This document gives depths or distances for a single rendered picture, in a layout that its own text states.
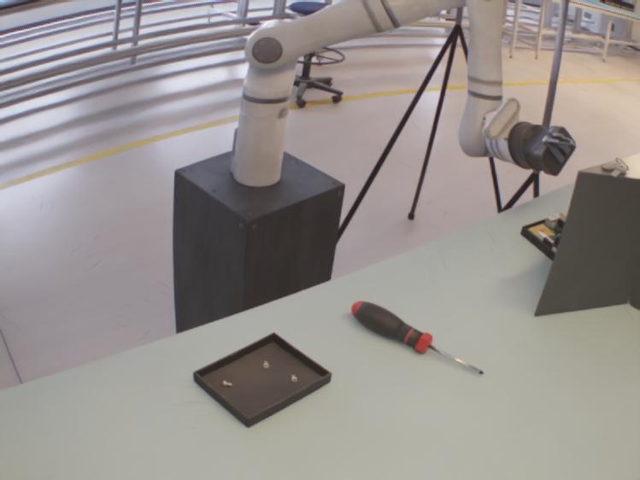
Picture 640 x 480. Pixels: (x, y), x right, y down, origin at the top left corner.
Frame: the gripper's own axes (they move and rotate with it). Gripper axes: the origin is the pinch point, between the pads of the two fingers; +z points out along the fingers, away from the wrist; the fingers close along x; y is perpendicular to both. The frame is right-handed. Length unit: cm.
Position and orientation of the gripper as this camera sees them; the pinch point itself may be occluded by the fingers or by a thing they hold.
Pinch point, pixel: (571, 142)
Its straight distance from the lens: 89.3
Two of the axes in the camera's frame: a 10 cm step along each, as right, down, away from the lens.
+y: 7.2, 6.4, 2.7
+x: -6.6, 7.5, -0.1
